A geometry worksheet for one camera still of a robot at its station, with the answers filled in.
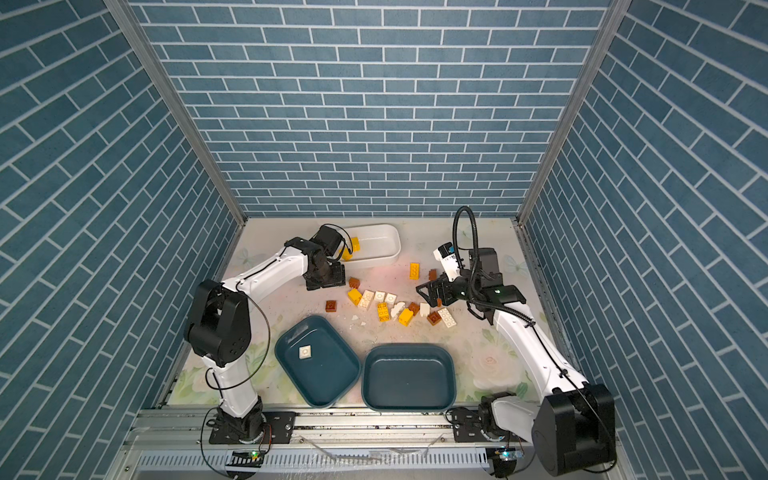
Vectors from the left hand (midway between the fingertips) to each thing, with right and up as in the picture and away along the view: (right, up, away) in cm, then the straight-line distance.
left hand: (336, 282), depth 93 cm
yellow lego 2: (+22, -11, -1) cm, 24 cm away
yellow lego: (+5, -5, +3) cm, 8 cm away
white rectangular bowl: (+12, +12, +21) cm, 27 cm away
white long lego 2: (+35, -11, -2) cm, 36 cm away
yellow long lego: (+26, +3, +12) cm, 28 cm away
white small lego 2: (+17, -6, +4) cm, 18 cm away
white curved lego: (+19, -8, 0) cm, 21 cm away
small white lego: (-7, -19, -8) cm, 22 cm away
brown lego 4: (+31, -11, -1) cm, 33 cm away
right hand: (+28, +3, -12) cm, 31 cm away
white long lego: (+9, -6, +3) cm, 11 cm away
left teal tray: (0, -24, -12) cm, 27 cm away
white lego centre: (+28, -9, +1) cm, 29 cm away
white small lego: (+13, -5, +5) cm, 15 cm away
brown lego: (-2, -8, +1) cm, 8 cm away
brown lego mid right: (+30, -2, -22) cm, 37 cm away
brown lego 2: (+5, -1, +6) cm, 8 cm away
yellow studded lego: (+15, -9, +1) cm, 18 cm away
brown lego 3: (+25, -8, +1) cm, 26 cm away
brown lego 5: (+31, +2, +9) cm, 33 cm away
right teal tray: (+22, -24, -12) cm, 35 cm away
